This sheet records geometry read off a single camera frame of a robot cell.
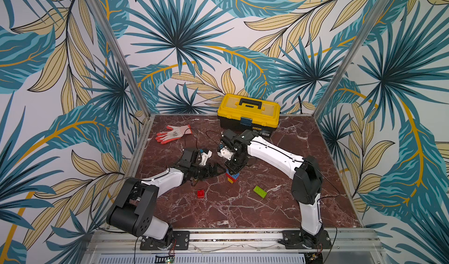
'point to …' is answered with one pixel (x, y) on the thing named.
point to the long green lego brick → (260, 191)
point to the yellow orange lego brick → (230, 180)
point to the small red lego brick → (201, 194)
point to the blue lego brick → (235, 176)
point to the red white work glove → (173, 133)
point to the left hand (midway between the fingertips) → (219, 174)
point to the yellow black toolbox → (243, 113)
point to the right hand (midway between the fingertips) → (233, 169)
